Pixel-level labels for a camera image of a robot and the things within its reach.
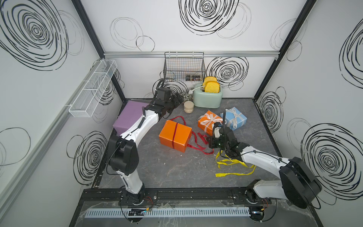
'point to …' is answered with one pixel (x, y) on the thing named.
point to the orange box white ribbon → (201, 127)
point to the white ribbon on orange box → (211, 118)
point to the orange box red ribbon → (175, 135)
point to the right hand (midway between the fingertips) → (206, 139)
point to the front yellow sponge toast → (212, 86)
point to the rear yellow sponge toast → (209, 78)
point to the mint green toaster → (206, 100)
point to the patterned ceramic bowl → (186, 96)
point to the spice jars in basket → (193, 77)
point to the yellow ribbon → (229, 161)
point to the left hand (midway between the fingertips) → (181, 100)
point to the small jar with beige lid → (188, 107)
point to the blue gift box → (234, 118)
